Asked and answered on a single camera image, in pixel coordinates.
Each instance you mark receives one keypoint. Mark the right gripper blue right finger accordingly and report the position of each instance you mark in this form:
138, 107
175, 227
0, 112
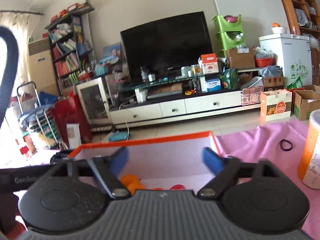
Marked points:
224, 171

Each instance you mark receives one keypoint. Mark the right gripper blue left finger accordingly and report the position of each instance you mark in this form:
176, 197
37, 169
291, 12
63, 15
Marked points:
106, 170

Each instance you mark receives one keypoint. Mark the mandarin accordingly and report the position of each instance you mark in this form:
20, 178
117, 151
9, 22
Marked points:
132, 183

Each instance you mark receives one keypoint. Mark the red cherry tomato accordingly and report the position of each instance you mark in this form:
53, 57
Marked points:
178, 187

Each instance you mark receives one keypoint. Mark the orange cardboard shoe box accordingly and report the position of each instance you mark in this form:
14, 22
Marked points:
160, 162

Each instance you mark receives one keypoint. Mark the pink bed sheet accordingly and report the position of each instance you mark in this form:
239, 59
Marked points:
282, 143

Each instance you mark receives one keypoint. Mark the red shopping bag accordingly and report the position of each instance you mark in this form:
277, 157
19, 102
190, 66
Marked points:
69, 111

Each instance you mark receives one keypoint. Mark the white tv stand cabinet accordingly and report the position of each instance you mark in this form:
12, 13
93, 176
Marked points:
181, 108

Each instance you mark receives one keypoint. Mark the white cabinet glass door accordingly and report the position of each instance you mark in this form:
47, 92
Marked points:
94, 96

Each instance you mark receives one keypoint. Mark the orange gift bag box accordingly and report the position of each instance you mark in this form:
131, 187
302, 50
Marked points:
275, 105

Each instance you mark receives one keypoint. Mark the orange white cylindrical canister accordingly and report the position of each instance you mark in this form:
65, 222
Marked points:
308, 168

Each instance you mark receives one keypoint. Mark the red white small box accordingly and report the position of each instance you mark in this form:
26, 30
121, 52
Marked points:
208, 63

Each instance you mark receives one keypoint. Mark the brown cardboard box on floor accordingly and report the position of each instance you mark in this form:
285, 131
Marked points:
306, 101

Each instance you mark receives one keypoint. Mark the white floor air conditioner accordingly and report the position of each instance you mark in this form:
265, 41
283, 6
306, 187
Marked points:
41, 69

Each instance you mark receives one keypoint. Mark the red plastic basin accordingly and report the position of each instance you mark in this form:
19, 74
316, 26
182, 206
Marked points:
260, 63

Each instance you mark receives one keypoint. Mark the cardboard box on stand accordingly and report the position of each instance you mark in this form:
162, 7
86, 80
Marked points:
240, 58

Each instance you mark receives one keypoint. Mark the black flat screen television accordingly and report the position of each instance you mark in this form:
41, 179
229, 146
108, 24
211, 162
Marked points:
163, 47

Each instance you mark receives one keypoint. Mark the white chest freezer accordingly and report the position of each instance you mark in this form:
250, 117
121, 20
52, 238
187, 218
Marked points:
292, 53

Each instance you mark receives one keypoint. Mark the green stacked storage bins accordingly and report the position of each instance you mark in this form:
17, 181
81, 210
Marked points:
229, 33

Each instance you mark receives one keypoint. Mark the dark bookshelf with books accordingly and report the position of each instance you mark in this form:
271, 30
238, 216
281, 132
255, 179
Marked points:
66, 36

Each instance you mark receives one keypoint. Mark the white bowl with orange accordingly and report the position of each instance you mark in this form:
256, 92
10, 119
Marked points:
278, 29

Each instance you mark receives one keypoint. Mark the wooden shelf unit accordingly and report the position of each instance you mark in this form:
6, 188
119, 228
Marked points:
302, 16

